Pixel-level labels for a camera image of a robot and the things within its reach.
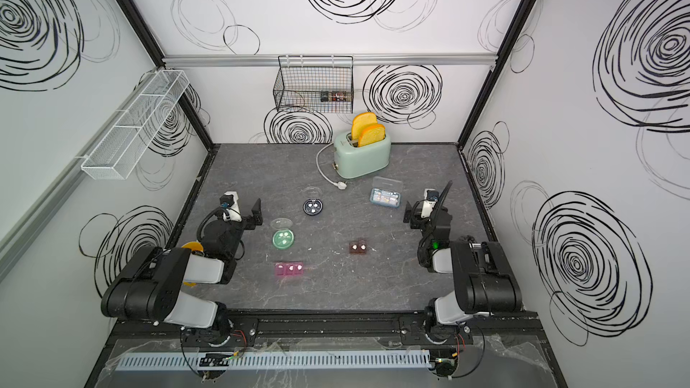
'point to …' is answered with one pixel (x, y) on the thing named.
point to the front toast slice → (371, 134)
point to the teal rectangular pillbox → (386, 191)
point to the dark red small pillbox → (358, 247)
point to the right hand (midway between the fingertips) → (424, 203)
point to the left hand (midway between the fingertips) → (244, 199)
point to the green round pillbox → (283, 236)
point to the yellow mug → (193, 246)
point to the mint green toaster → (352, 162)
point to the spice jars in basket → (326, 96)
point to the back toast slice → (360, 121)
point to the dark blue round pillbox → (314, 204)
